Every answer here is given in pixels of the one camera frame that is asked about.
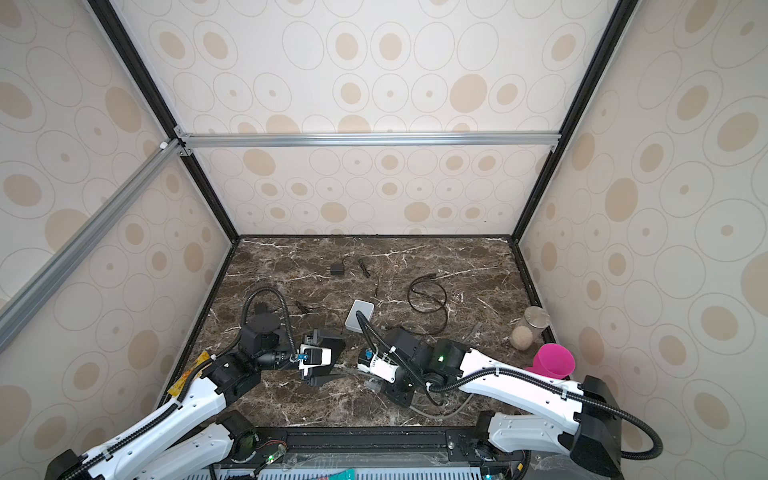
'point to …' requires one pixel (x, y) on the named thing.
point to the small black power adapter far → (337, 269)
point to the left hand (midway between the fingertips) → (347, 353)
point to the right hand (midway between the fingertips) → (386, 387)
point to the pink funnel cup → (553, 360)
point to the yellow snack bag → (174, 390)
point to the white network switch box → (367, 308)
